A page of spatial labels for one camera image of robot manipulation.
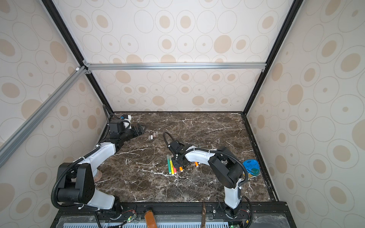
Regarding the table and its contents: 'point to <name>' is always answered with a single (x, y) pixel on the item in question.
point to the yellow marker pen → (171, 166)
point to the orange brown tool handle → (150, 220)
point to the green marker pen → (168, 157)
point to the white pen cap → (151, 137)
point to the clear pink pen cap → (154, 134)
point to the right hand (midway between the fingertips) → (182, 161)
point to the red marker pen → (175, 170)
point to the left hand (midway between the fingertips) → (146, 126)
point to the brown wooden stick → (203, 219)
